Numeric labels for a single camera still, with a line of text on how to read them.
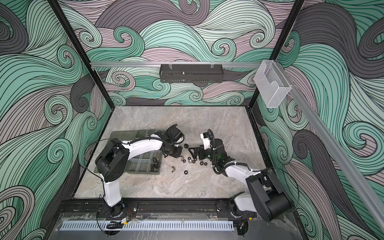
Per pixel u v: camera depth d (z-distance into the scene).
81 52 0.88
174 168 0.87
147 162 0.84
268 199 0.42
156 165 0.87
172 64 0.92
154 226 0.76
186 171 0.86
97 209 0.73
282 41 0.83
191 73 0.94
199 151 0.77
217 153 0.67
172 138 0.73
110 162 0.49
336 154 0.52
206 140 0.78
